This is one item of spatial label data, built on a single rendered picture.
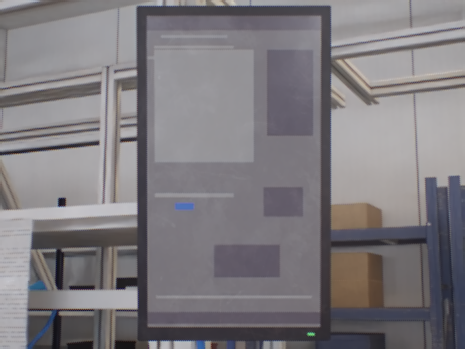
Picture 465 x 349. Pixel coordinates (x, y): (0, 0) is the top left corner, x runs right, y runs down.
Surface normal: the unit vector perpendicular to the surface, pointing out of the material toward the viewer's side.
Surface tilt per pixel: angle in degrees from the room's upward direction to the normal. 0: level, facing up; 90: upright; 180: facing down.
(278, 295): 101
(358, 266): 90
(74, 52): 90
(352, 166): 90
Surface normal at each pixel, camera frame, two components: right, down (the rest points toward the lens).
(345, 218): -0.43, -0.15
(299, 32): 0.00, 0.02
